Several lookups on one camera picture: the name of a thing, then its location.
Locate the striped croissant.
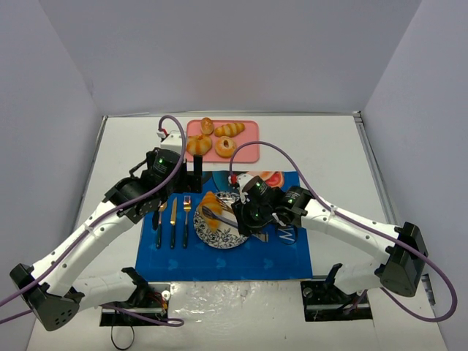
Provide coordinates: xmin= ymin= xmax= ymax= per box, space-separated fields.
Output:
xmin=214 ymin=122 xmax=245 ymax=137
xmin=198 ymin=191 xmax=223 ymax=232

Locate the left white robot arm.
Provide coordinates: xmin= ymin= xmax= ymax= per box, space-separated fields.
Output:
xmin=10 ymin=148 xmax=203 ymax=331

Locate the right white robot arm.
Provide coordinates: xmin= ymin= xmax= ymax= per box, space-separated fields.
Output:
xmin=231 ymin=174 xmax=428 ymax=297

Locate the round striped bun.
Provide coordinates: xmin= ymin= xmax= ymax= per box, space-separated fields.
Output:
xmin=186 ymin=134 xmax=212 ymax=156

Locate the pink tray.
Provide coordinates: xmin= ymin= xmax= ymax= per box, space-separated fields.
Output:
xmin=186 ymin=119 xmax=261 ymax=164

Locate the sugared donut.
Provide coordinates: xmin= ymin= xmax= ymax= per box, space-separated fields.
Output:
xmin=215 ymin=136 xmax=237 ymax=158

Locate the small round bun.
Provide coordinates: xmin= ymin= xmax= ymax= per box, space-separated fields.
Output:
xmin=200 ymin=117 xmax=214 ymax=135

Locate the blue floral plate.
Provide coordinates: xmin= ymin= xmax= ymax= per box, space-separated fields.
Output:
xmin=193 ymin=192 xmax=248 ymax=249

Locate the blue cartoon placemat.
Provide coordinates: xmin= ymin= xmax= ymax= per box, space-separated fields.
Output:
xmin=135 ymin=170 xmax=314 ymax=282

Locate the gold fork green handle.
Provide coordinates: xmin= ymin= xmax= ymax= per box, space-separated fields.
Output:
xmin=182 ymin=195 xmax=192 ymax=249

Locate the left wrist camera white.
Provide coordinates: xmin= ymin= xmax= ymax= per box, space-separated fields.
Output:
xmin=156 ymin=129 xmax=183 ymax=154

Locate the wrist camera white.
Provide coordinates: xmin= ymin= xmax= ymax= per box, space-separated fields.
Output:
xmin=156 ymin=129 xmax=183 ymax=154
xmin=228 ymin=173 xmax=253 ymax=193

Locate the gold spoon green handle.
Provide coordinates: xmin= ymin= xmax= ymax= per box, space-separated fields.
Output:
xmin=156 ymin=203 xmax=167 ymax=249

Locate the gold knife green handle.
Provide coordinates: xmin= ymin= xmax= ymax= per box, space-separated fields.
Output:
xmin=170 ymin=197 xmax=178 ymax=249

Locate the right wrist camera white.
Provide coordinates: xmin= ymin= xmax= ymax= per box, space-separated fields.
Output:
xmin=228 ymin=173 xmax=253 ymax=193

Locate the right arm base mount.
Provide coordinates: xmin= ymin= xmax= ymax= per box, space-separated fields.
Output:
xmin=301 ymin=279 xmax=373 ymax=322

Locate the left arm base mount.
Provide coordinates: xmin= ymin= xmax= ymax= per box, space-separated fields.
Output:
xmin=99 ymin=282 xmax=171 ymax=328

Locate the aluminium rail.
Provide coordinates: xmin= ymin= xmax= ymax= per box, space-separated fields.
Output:
xmin=352 ymin=110 xmax=436 ymax=304

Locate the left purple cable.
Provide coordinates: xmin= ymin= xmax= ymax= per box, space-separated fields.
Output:
xmin=0 ymin=115 xmax=189 ymax=327

